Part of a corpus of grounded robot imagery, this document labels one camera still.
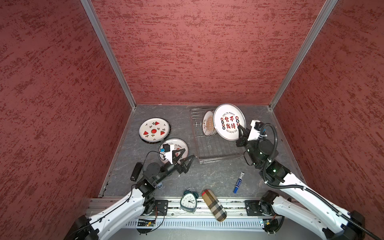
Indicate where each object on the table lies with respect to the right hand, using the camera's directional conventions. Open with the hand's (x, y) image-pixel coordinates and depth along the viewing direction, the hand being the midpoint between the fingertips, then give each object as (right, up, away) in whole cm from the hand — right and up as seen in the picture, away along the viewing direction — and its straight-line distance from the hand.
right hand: (236, 128), depth 71 cm
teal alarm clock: (-24, -36, +2) cm, 43 cm away
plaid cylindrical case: (-9, -41, 0) cm, 42 cm away
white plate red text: (-32, -13, +26) cm, 43 cm away
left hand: (-23, -14, +2) cm, 27 cm away
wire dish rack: (-12, -13, +26) cm, 31 cm away
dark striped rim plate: (-49, -3, +31) cm, 58 cm away
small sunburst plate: (-12, +1, +31) cm, 33 cm away
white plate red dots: (-4, +5, +3) cm, 7 cm away
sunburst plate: (-10, -1, +8) cm, 13 cm away
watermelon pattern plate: (-49, -3, +31) cm, 58 cm away
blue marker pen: (+4, -31, +10) cm, 33 cm away
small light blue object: (-40, -31, +8) cm, 52 cm away
